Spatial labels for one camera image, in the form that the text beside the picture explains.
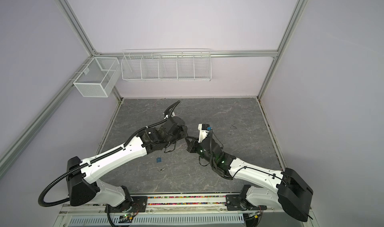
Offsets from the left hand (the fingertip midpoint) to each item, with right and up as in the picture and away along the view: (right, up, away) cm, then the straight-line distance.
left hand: (186, 131), depth 74 cm
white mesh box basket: (-60, +33, +23) cm, 72 cm away
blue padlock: (-18, -19, +14) cm, 30 cm away
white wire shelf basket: (-15, +41, +24) cm, 50 cm away
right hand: (-1, -4, 0) cm, 4 cm away
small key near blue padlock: (-15, -23, +10) cm, 29 cm away
